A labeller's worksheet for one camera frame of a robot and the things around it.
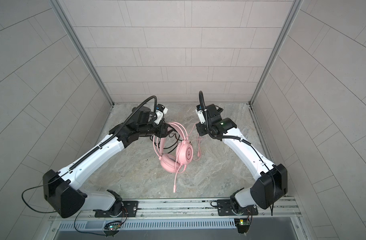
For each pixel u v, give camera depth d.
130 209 0.71
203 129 0.70
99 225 0.69
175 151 0.91
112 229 0.64
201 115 0.70
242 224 0.68
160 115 0.65
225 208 0.71
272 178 0.39
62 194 0.37
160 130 0.63
